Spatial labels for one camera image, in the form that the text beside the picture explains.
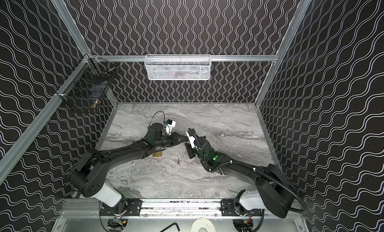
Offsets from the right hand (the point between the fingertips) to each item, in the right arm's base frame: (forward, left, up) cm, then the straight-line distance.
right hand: (189, 142), depth 84 cm
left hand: (-1, -1, +4) cm, 4 cm away
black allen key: (-37, +6, -12) cm, 39 cm away
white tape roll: (-36, -7, -13) cm, 39 cm away
